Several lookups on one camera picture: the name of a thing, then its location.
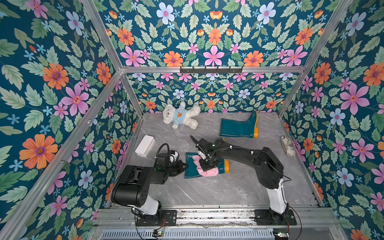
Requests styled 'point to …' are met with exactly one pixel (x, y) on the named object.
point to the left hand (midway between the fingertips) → (189, 164)
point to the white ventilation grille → (221, 233)
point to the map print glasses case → (288, 145)
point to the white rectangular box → (145, 146)
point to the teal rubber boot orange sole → (191, 170)
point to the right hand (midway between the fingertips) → (205, 165)
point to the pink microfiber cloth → (212, 172)
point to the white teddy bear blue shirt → (181, 115)
